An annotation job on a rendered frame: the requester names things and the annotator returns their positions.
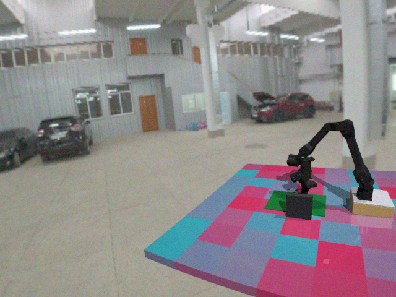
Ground green circuit board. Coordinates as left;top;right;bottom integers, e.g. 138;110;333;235
264;191;327;217

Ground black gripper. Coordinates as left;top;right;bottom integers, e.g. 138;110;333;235
299;168;317;194

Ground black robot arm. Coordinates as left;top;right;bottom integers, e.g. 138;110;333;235
287;119;374;201

